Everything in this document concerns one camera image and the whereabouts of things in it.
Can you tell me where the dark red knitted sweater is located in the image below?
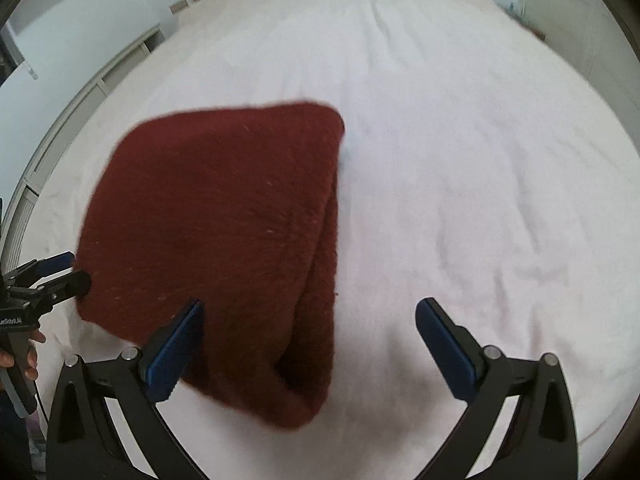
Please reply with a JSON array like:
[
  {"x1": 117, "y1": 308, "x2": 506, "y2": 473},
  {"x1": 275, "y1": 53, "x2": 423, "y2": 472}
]
[{"x1": 76, "y1": 102, "x2": 345, "y2": 430}]

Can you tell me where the left hand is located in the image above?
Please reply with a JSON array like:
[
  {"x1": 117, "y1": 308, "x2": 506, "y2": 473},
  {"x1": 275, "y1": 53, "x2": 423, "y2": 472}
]
[{"x1": 0, "y1": 330, "x2": 47, "y2": 382}]

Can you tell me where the white louvered wardrobe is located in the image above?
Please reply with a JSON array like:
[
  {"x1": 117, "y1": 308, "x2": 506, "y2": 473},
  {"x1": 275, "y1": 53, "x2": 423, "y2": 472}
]
[{"x1": 521, "y1": 0, "x2": 639, "y2": 138}]

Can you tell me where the wall socket plate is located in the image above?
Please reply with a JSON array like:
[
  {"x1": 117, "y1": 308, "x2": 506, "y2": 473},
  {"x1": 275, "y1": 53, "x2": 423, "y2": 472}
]
[{"x1": 169, "y1": 0, "x2": 189, "y2": 14}]

